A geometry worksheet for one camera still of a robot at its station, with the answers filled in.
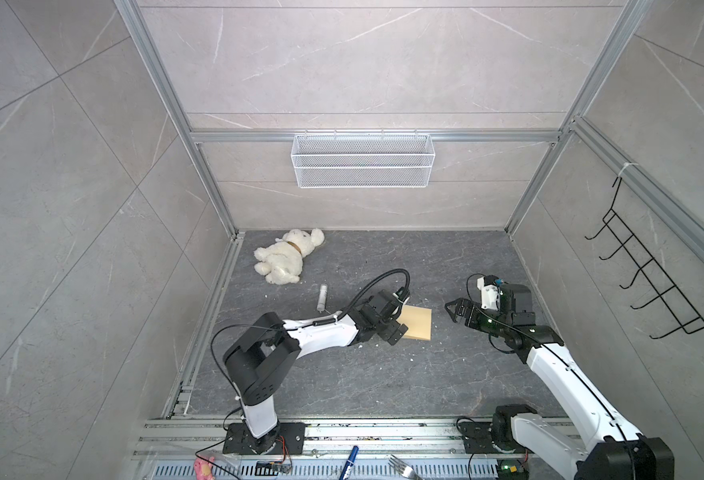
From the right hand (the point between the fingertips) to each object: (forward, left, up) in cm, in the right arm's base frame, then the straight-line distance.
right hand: (457, 306), depth 83 cm
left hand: (+2, +18, -6) cm, 19 cm away
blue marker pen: (-36, +32, -11) cm, 49 cm away
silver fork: (-36, +19, -11) cm, 43 cm away
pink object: (-36, +65, -9) cm, 75 cm away
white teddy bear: (+20, +54, -3) cm, 58 cm away
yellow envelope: (+2, +9, -14) cm, 17 cm away
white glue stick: (+8, +41, -12) cm, 43 cm away
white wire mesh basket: (+48, +27, +17) cm, 58 cm away
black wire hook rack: (-15, -39, +19) cm, 46 cm away
